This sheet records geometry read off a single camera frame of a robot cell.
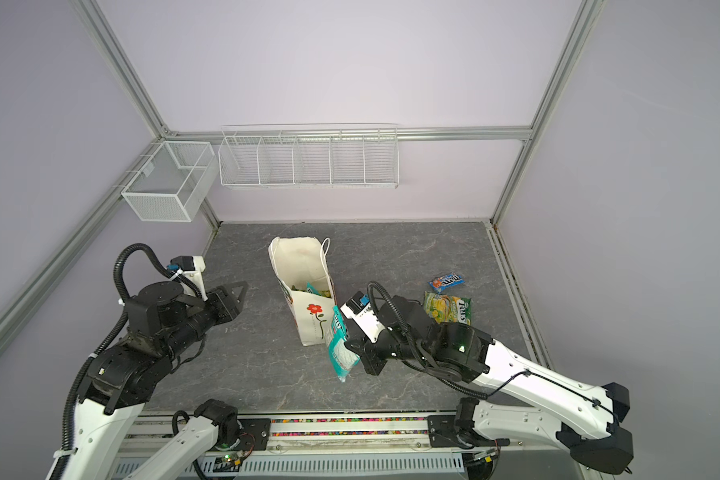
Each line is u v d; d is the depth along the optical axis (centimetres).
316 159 99
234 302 59
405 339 45
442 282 100
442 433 73
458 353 44
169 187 99
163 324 44
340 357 63
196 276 55
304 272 92
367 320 54
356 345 61
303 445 73
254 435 74
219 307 54
